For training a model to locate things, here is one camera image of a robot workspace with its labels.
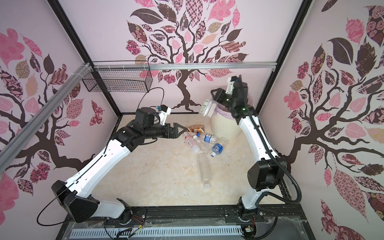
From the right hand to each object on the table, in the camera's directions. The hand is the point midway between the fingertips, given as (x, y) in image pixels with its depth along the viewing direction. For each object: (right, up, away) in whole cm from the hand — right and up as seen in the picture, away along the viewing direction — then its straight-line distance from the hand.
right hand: (215, 89), depth 76 cm
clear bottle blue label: (+4, -33, +17) cm, 38 cm away
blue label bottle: (-1, -27, +24) cm, 36 cm away
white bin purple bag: (+7, -18, +10) cm, 22 cm away
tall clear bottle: (-5, -44, +17) cm, 47 cm away
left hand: (-18, -22, -6) cm, 29 cm away
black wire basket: (-73, +20, +46) cm, 88 cm away
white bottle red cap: (-13, -30, +21) cm, 39 cm away
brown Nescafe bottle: (-9, -21, +29) cm, 37 cm away
